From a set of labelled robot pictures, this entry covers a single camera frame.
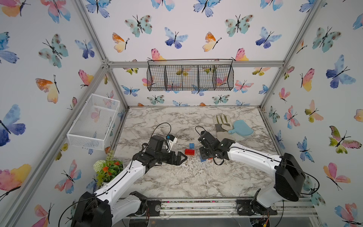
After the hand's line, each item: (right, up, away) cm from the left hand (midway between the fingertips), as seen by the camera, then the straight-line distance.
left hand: (182, 156), depth 79 cm
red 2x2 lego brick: (+18, -5, +15) cm, 24 cm away
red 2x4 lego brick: (+5, -1, +15) cm, 16 cm away
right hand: (+12, +2, +5) cm, 13 cm away
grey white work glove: (+30, +17, +29) cm, 45 cm away
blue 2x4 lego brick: (+12, -6, +12) cm, 18 cm away
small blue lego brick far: (+6, +3, +17) cm, 18 cm away
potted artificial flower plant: (-36, -4, -10) cm, 38 cm away
